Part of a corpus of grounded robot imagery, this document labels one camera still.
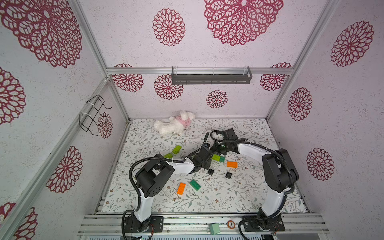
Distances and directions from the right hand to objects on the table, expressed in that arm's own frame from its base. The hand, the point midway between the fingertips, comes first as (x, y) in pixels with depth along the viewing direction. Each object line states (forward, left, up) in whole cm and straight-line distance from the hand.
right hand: (207, 148), depth 94 cm
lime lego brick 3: (-4, -5, -5) cm, 8 cm away
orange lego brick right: (-7, -16, -8) cm, 19 cm away
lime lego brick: (+2, +21, -5) cm, 21 cm away
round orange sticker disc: (-40, -11, -8) cm, 42 cm away
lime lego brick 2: (-2, +25, -6) cm, 26 cm away
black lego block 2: (-14, -12, -7) cm, 20 cm away
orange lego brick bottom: (-23, +16, -7) cm, 29 cm away
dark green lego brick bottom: (-21, +7, -6) cm, 23 cm away
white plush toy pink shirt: (+19, +22, +1) cm, 29 cm away
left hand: (-4, +1, -6) cm, 8 cm away
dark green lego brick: (-4, -10, -7) cm, 12 cm away
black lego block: (-13, -2, -6) cm, 14 cm away
